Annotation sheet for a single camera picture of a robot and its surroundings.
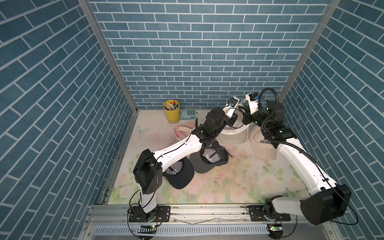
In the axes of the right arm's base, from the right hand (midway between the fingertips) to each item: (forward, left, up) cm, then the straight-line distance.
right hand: (242, 107), depth 74 cm
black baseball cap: (-24, +31, -33) cm, 51 cm away
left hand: (-2, +2, +2) cm, 4 cm away
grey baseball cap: (-11, +14, -34) cm, 38 cm away
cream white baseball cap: (-6, +1, -16) cm, 17 cm away
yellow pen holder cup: (+20, +44, -24) cm, 54 cm away
